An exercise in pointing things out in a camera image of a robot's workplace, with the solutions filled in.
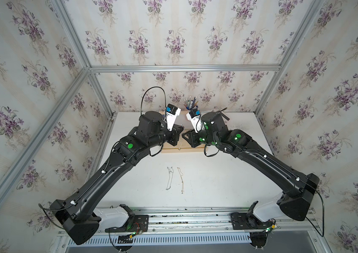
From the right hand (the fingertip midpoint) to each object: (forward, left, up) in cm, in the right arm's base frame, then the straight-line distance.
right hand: (186, 134), depth 69 cm
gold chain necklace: (-9, +2, -31) cm, 32 cm away
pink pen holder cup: (+42, -4, -20) cm, 47 cm away
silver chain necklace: (-4, +9, -30) cm, 32 cm away
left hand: (-1, 0, +6) cm, 6 cm away
